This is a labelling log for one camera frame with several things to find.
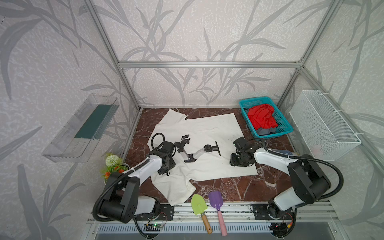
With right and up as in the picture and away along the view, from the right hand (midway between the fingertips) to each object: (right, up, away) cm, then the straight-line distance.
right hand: (232, 159), depth 92 cm
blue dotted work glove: (+36, +3, +4) cm, 36 cm away
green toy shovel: (-20, -20, -16) cm, 33 cm away
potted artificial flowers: (-63, 0, -17) cm, 65 cm away
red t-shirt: (+22, +27, +9) cm, 36 cm away
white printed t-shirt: (-18, +6, +6) cm, 20 cm away
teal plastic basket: (+37, +19, +10) cm, 43 cm away
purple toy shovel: (-12, -17, -13) cm, 25 cm away
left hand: (-37, -1, -2) cm, 38 cm away
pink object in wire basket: (+38, +9, -19) cm, 44 cm away
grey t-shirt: (+21, +17, +6) cm, 27 cm away
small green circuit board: (-43, -28, -20) cm, 55 cm away
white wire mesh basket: (+34, +18, -29) cm, 48 cm away
